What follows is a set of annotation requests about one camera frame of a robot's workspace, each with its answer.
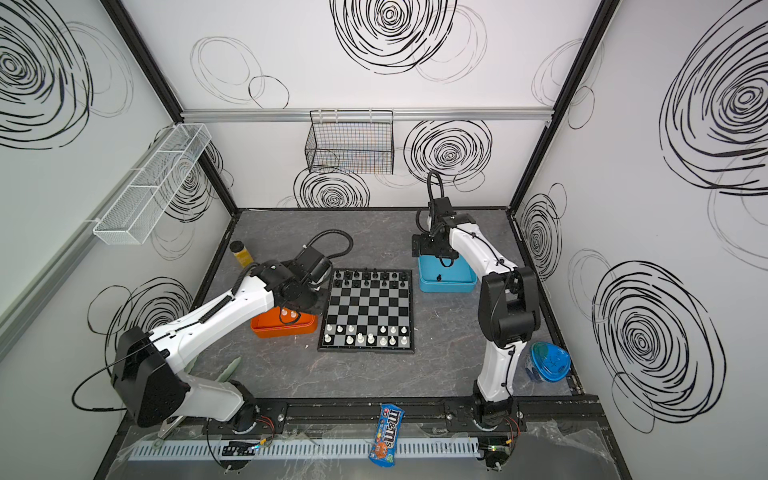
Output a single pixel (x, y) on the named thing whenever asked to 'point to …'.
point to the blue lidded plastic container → (550, 362)
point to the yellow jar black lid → (241, 253)
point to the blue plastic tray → (445, 275)
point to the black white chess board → (368, 310)
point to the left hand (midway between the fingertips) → (323, 304)
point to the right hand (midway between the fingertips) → (425, 250)
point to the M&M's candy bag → (386, 436)
